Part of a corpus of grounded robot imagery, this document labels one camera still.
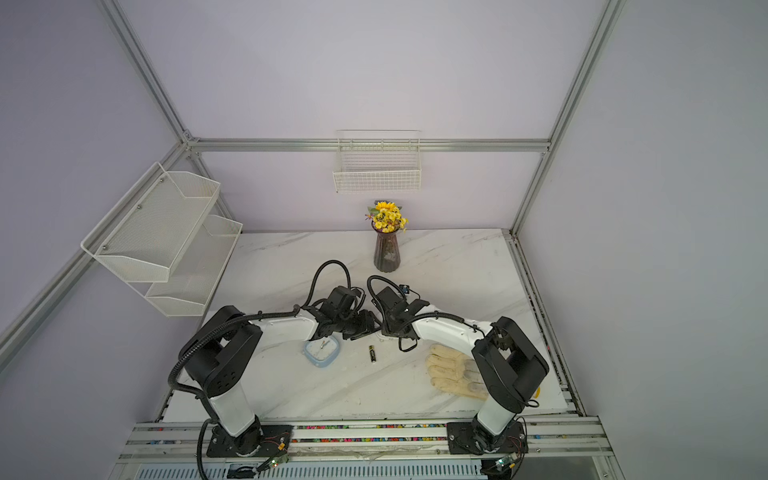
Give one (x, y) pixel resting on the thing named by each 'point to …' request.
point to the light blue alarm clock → (322, 352)
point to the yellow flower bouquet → (386, 216)
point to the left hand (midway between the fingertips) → (378, 330)
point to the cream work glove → (453, 371)
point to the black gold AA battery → (372, 353)
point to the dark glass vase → (387, 256)
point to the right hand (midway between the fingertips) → (397, 330)
